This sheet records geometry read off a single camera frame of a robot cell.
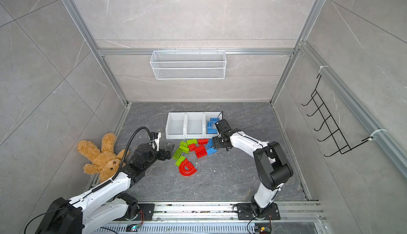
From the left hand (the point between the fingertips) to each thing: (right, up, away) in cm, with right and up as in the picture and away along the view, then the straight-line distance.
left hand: (166, 140), depth 84 cm
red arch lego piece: (+14, -17, +2) cm, 22 cm away
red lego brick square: (+13, -6, +8) cm, 17 cm away
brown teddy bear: (-30, -11, -3) cm, 32 cm away
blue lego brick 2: (+25, -8, +8) cm, 27 cm away
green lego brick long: (+9, -6, +8) cm, 14 cm away
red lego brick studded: (+19, -8, +8) cm, 22 cm away
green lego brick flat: (+8, -4, +11) cm, 14 cm away
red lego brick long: (+20, -2, +11) cm, 23 cm away
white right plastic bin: (+22, +13, +18) cm, 32 cm away
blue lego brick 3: (+28, +11, +23) cm, 37 cm away
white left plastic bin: (+1, +6, +24) cm, 25 cm away
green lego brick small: (+6, -13, +6) cm, 15 cm away
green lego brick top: (+12, -3, +11) cm, 16 cm away
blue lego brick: (+24, -3, +11) cm, 27 cm away
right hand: (+30, -2, +10) cm, 32 cm away
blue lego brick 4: (+24, +4, +16) cm, 30 cm away
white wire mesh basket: (+10, +47, +16) cm, 50 cm away
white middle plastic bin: (+14, +6, +18) cm, 24 cm away
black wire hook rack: (+74, +3, -26) cm, 78 cm away
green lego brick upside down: (+5, -9, +6) cm, 12 cm away
